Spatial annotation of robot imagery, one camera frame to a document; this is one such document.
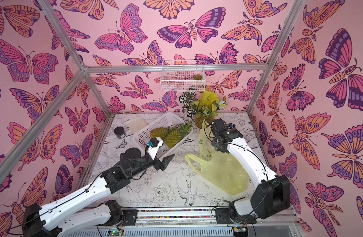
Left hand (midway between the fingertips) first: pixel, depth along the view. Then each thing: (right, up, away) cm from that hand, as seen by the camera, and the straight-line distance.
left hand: (169, 148), depth 70 cm
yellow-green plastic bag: (+24, -10, +6) cm, 27 cm away
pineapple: (-9, +7, +27) cm, 30 cm away
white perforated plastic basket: (-21, +4, +28) cm, 35 cm away
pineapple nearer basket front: (+2, +6, +23) cm, 24 cm away
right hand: (+28, +1, +13) cm, 31 cm away
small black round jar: (-39, +7, +35) cm, 53 cm away
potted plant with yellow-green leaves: (+21, +23, +29) cm, 42 cm away
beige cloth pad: (-30, +13, +44) cm, 55 cm away
